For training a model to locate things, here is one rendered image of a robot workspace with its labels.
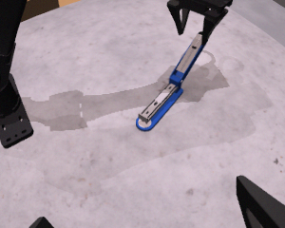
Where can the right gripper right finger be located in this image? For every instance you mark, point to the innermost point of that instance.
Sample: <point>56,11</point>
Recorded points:
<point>259,207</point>

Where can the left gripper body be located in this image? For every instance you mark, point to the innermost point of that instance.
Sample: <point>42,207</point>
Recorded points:
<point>201,7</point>

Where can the blue stapler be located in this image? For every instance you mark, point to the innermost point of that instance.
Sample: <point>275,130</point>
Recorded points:
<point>176,78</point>

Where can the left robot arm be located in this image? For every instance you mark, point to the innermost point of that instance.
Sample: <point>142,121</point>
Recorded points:
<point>11,107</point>

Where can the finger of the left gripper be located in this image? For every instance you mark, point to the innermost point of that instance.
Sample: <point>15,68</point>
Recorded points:
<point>174,8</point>
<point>208,25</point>

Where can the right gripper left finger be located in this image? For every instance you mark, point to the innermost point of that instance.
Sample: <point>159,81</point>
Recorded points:
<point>41,222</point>

